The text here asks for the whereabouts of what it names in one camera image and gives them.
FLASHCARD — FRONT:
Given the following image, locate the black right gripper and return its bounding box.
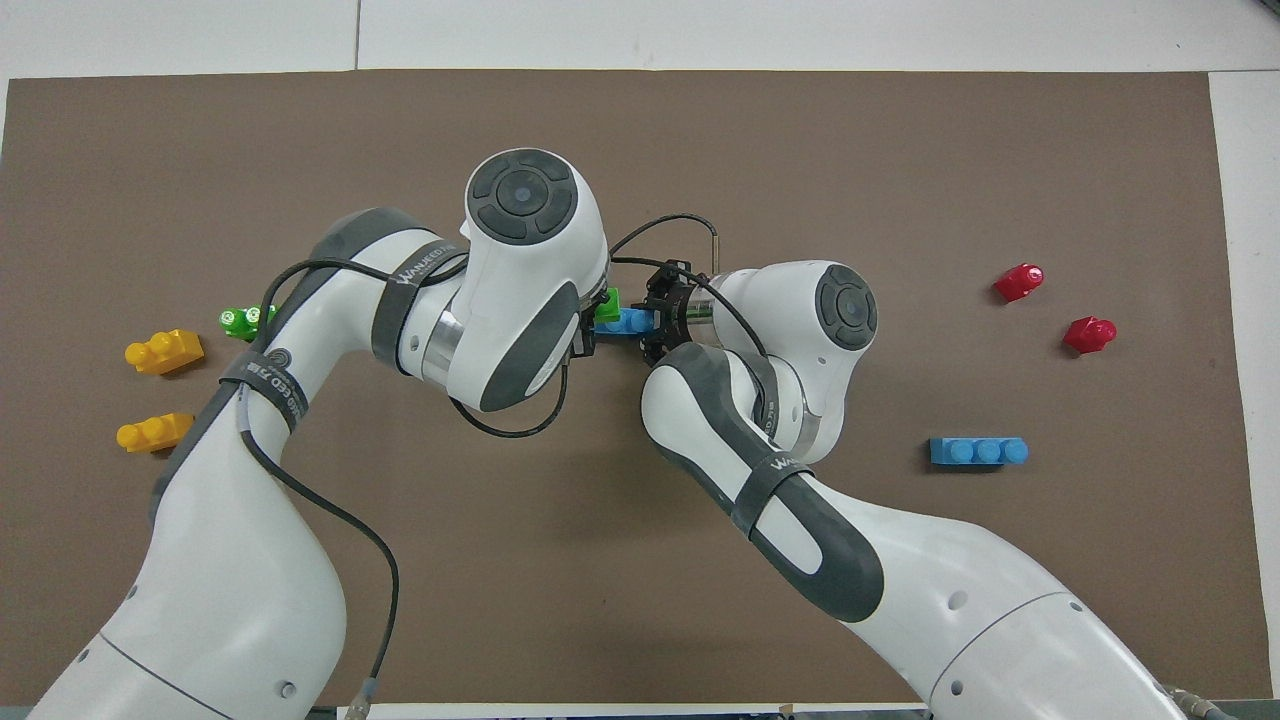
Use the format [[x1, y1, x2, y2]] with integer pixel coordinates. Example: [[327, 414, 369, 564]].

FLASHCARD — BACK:
[[640, 258, 701, 367]]

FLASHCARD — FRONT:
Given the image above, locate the red one-stud block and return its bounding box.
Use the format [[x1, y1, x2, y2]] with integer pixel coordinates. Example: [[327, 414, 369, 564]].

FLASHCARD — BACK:
[[993, 263, 1045, 303], [1062, 316, 1118, 354]]

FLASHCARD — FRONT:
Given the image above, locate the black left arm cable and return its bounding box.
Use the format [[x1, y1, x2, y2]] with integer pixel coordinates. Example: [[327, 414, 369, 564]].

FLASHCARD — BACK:
[[238, 258, 573, 720]]

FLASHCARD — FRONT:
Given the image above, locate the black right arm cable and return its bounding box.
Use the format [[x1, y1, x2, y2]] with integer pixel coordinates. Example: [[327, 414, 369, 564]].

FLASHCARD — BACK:
[[608, 213, 773, 363]]

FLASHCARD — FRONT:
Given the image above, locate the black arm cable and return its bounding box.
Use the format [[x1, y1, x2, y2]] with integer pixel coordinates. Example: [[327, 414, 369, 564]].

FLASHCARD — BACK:
[[238, 258, 573, 720], [608, 213, 773, 363]]

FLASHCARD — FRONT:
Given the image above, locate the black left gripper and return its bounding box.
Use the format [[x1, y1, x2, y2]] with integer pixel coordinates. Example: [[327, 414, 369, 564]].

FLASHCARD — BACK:
[[566, 285, 601, 361]]

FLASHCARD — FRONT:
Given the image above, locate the brown paper mat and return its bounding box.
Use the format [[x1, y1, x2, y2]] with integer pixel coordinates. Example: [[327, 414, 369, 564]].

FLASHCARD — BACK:
[[0, 68, 1274, 706]]

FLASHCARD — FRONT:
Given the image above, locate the yellow two-stud block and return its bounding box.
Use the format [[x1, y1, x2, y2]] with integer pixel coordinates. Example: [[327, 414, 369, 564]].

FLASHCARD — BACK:
[[116, 412, 196, 454], [124, 329, 206, 376]]

